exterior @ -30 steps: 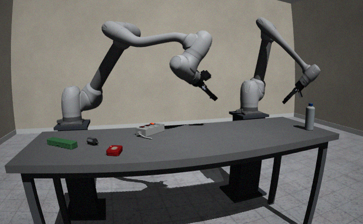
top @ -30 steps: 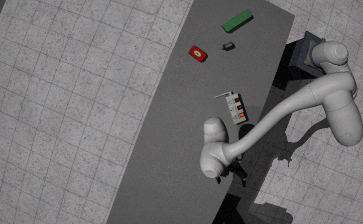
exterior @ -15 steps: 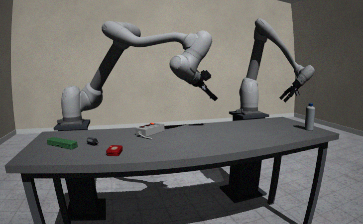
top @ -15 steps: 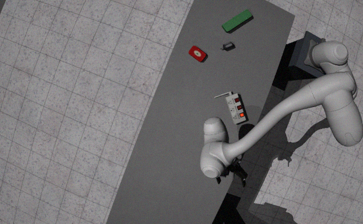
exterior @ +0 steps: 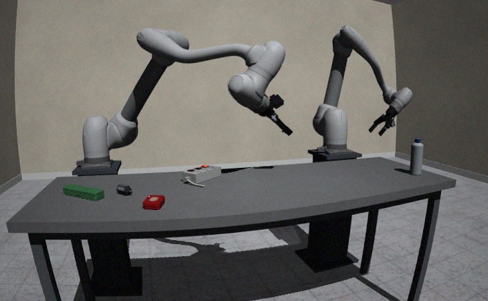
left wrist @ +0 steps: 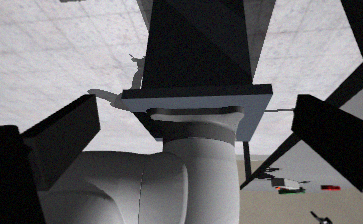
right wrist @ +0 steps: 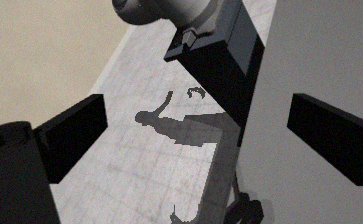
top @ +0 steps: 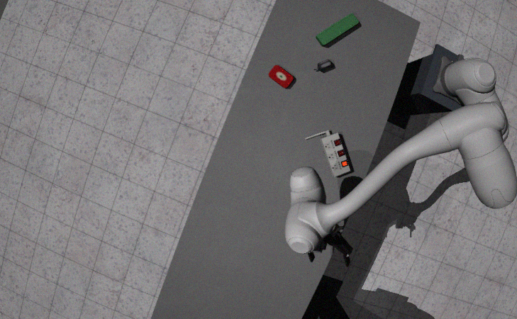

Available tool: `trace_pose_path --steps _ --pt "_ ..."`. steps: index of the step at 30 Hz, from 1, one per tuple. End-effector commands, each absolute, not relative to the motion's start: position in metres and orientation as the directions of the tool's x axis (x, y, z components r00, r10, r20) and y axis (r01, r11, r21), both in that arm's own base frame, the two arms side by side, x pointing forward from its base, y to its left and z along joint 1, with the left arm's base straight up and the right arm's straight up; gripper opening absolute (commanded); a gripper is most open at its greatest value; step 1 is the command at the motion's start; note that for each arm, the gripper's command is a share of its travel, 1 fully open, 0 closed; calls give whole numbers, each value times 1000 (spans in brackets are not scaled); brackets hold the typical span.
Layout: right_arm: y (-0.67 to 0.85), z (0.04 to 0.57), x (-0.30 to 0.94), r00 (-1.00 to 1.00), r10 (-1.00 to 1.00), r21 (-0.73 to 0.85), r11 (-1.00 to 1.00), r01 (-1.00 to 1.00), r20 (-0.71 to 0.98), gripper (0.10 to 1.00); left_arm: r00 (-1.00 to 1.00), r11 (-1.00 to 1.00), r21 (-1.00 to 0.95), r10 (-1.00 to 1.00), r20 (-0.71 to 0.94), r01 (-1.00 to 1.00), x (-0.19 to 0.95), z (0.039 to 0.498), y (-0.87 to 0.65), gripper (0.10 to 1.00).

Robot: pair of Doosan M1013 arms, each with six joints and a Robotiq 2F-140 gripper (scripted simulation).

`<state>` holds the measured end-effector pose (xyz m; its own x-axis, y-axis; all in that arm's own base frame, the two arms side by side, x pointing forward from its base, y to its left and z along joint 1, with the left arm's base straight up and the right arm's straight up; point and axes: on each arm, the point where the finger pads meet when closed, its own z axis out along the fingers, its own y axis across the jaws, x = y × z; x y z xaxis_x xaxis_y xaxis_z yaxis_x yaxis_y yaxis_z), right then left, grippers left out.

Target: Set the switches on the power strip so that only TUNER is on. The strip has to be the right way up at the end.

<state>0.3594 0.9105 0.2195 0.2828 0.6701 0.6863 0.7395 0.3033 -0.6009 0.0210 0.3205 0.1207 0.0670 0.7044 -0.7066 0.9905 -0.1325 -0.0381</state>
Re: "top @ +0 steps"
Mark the white power strip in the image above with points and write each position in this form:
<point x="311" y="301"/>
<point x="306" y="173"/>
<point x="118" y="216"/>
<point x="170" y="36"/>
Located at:
<point x="334" y="153"/>

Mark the green rectangular block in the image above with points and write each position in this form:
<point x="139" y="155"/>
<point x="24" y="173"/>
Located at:
<point x="337" y="29"/>

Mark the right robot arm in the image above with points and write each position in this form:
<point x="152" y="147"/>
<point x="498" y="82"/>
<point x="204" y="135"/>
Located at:
<point x="474" y="129"/>

